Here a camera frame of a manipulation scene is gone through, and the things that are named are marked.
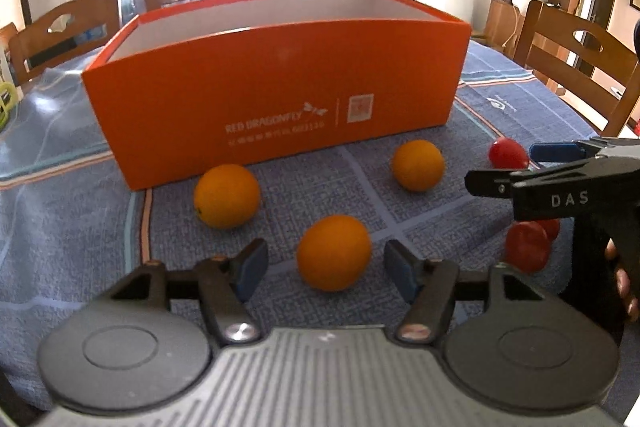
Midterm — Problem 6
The blue patterned tablecloth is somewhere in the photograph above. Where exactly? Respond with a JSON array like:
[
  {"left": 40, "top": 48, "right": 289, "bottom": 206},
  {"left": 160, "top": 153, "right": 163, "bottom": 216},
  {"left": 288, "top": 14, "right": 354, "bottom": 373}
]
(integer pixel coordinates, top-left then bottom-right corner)
[{"left": 0, "top": 39, "right": 601, "bottom": 413}]

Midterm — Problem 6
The orange cardboard box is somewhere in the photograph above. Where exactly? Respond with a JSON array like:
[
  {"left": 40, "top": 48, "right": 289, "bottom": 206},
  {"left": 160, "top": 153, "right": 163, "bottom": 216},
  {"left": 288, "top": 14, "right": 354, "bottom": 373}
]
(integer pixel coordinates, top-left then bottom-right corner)
[{"left": 81, "top": 0, "right": 472, "bottom": 192}]

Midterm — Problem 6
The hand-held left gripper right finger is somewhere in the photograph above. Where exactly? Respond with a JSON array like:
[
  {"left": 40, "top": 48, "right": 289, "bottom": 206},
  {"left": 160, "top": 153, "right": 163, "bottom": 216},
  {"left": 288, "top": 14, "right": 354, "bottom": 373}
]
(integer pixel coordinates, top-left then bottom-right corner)
[{"left": 382, "top": 239, "right": 553, "bottom": 343}]

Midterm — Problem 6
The green plastic object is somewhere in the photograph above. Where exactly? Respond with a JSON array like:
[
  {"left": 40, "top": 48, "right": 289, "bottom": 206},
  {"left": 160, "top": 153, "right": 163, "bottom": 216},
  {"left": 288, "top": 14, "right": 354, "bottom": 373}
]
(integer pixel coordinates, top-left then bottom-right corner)
[{"left": 0, "top": 79, "right": 18, "bottom": 128}]

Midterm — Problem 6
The orange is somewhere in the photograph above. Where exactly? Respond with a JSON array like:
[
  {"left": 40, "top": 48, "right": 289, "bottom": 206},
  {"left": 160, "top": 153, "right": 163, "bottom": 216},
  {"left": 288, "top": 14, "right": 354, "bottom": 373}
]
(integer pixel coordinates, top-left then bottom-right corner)
[
  {"left": 296, "top": 215, "right": 373, "bottom": 292},
  {"left": 391, "top": 140, "right": 446, "bottom": 192},
  {"left": 193, "top": 164, "right": 262, "bottom": 229}
]

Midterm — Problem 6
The person's right hand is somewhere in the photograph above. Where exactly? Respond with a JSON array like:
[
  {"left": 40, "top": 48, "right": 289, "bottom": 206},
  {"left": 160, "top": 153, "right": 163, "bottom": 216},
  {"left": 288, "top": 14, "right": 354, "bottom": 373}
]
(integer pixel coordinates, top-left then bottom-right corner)
[{"left": 605, "top": 239, "right": 639, "bottom": 318}]

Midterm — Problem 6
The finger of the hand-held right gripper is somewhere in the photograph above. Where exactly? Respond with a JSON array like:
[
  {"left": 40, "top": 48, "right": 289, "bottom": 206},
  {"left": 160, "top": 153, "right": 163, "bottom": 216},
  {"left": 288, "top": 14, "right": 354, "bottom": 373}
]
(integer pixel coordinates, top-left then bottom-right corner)
[
  {"left": 529, "top": 139, "right": 613, "bottom": 162},
  {"left": 464, "top": 157, "right": 606, "bottom": 198}
]

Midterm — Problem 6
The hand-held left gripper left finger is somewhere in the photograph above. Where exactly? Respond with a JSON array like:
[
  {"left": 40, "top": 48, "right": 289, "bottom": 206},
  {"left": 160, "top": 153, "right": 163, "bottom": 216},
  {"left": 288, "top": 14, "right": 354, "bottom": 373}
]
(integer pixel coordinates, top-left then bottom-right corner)
[{"left": 104, "top": 238, "right": 269, "bottom": 344}]

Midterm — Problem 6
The red tomato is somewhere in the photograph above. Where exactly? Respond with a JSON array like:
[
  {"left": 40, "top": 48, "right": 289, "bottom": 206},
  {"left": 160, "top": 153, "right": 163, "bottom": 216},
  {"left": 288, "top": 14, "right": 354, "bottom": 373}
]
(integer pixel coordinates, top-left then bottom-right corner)
[
  {"left": 537, "top": 217, "right": 561, "bottom": 242},
  {"left": 488, "top": 137, "right": 530, "bottom": 170},
  {"left": 505, "top": 221, "right": 551, "bottom": 274}
]

